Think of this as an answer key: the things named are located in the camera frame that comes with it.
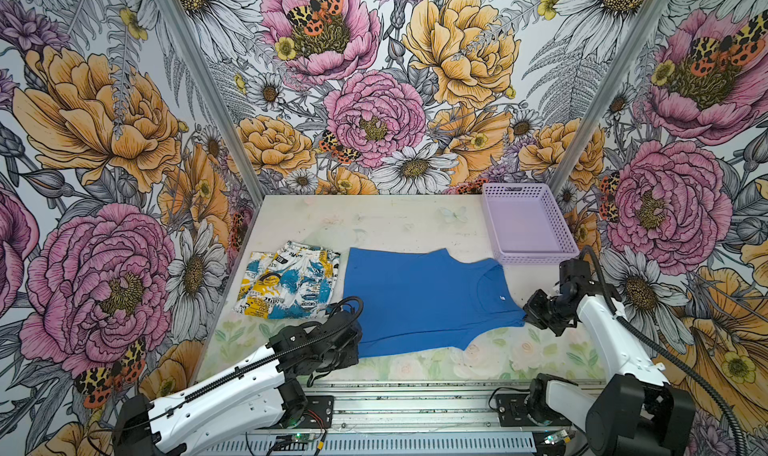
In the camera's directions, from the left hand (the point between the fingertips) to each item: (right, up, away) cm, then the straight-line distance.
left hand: (349, 362), depth 76 cm
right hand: (+46, +8, +4) cm, 47 cm away
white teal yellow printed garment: (-21, +17, +19) cm, 33 cm away
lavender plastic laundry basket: (+62, +34, +38) cm, 80 cm away
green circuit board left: (-10, -15, -5) cm, 19 cm away
